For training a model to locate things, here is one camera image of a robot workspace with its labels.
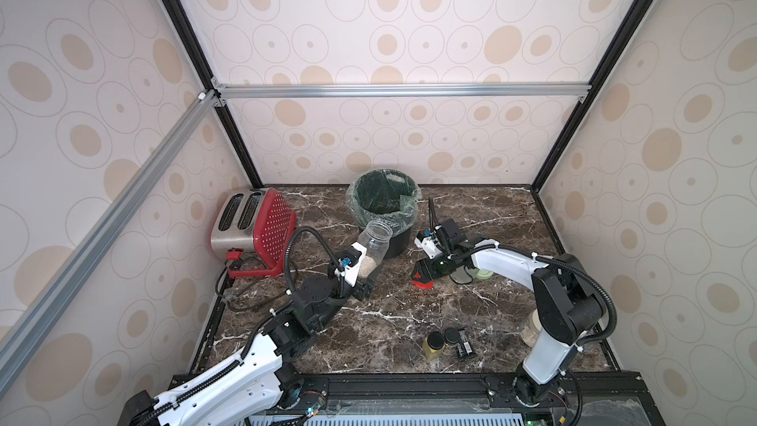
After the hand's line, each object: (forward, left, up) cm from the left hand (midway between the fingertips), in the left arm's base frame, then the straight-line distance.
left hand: (377, 255), depth 70 cm
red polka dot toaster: (+16, +37, -8) cm, 42 cm away
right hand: (+8, -16, -23) cm, 29 cm away
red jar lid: (+3, -15, -24) cm, 28 cm away
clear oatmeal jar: (0, -22, -9) cm, 24 cm away
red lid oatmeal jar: (0, 0, +8) cm, 8 cm away
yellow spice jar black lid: (-16, -14, -17) cm, 27 cm away
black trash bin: (+18, -6, -23) cm, 30 cm away
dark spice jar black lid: (-13, -19, -17) cm, 28 cm away
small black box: (-15, -24, -25) cm, 37 cm away
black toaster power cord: (-1, +41, -27) cm, 49 cm away
